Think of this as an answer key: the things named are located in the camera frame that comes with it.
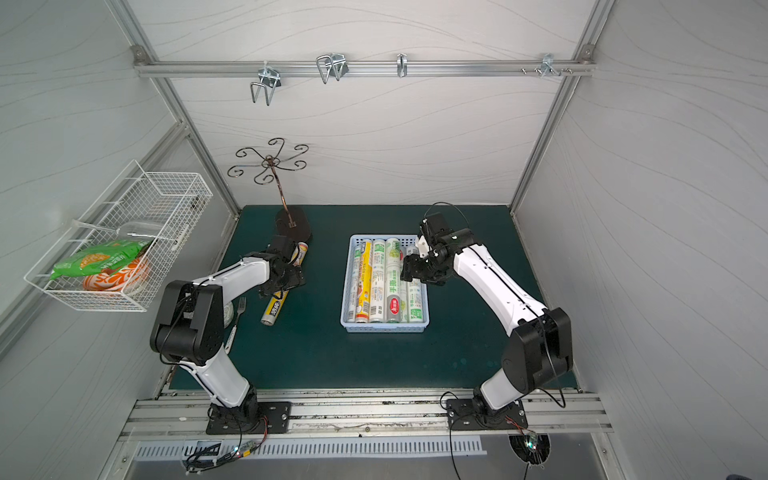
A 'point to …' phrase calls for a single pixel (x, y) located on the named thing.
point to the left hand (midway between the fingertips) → (287, 284)
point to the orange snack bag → (116, 280)
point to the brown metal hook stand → (290, 221)
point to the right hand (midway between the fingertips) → (412, 276)
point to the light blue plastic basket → (351, 327)
